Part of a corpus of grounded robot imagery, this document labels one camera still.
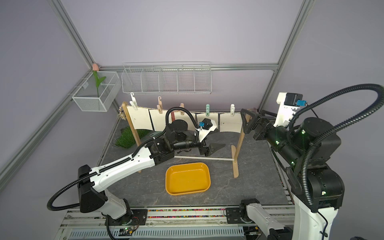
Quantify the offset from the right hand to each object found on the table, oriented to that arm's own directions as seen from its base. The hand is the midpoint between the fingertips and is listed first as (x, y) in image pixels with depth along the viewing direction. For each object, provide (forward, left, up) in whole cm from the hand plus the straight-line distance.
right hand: (253, 110), depth 47 cm
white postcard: (+11, +36, -17) cm, 41 cm away
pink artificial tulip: (+45, +79, -20) cm, 93 cm away
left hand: (0, +8, -16) cm, 18 cm away
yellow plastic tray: (-4, +24, -52) cm, 57 cm away
